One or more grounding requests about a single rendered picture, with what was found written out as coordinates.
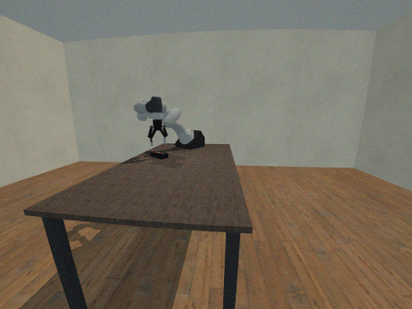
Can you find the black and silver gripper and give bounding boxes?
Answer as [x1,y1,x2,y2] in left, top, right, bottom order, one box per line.
[148,119,168,146]

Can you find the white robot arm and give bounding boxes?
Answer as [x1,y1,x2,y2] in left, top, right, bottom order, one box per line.
[133,96,194,144]

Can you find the black power strip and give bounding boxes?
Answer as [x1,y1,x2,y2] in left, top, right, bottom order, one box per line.
[144,151,169,159]

